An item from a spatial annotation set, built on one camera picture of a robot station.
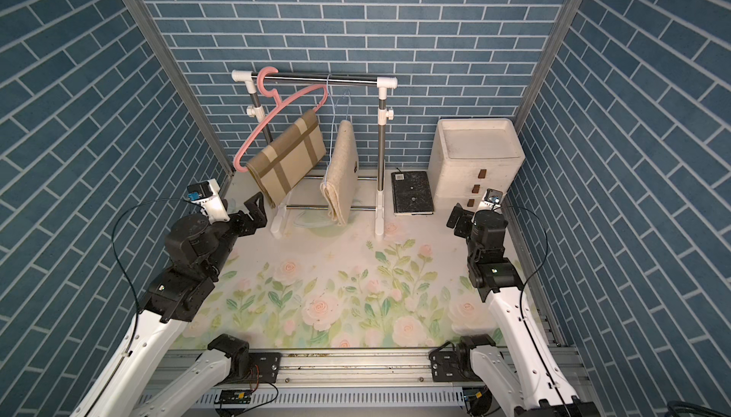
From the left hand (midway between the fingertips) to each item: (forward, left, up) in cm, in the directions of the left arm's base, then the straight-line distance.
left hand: (256, 195), depth 66 cm
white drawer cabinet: (+27, -59, -11) cm, 66 cm away
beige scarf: (+12, -18, -10) cm, 24 cm away
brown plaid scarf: (+23, 0, -11) cm, 25 cm away
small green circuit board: (-36, +7, -38) cm, 53 cm away
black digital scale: (+29, -43, -33) cm, 61 cm away
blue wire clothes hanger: (+45, -13, -10) cm, 48 cm away
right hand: (+3, -56, -9) cm, 57 cm away
